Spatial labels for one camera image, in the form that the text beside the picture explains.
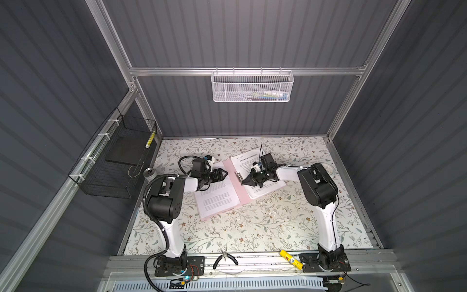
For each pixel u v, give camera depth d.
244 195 0.94
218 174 0.89
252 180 0.91
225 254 0.77
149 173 0.87
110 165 0.73
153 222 0.51
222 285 0.77
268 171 0.85
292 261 0.73
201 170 0.84
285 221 0.86
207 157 0.93
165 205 0.52
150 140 0.81
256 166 0.99
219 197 0.94
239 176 1.02
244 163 1.06
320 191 0.58
